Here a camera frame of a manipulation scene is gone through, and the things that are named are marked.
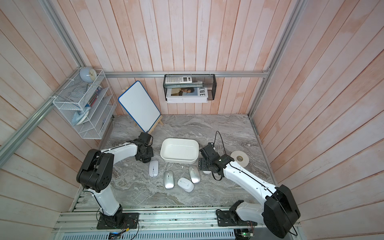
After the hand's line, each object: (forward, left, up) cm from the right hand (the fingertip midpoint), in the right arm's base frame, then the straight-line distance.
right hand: (206, 162), depth 85 cm
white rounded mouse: (-4, +6, -8) cm, 11 cm away
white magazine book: (+37, +12, +20) cm, 43 cm away
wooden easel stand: (+34, +33, -1) cm, 47 cm away
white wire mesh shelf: (+24, +68, +22) cm, 76 cm away
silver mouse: (-8, +22, -7) cm, 24 cm away
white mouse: (-2, +32, -6) cm, 33 cm away
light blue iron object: (+16, +71, +22) cm, 75 cm away
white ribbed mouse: (-11, +12, -6) cm, 17 cm away
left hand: (+8, +38, -8) cm, 40 cm away
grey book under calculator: (+39, +6, +26) cm, 47 cm away
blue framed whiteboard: (+40, +47, +12) cm, 63 cm away
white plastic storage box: (+14, +15, -12) cm, 24 cm away
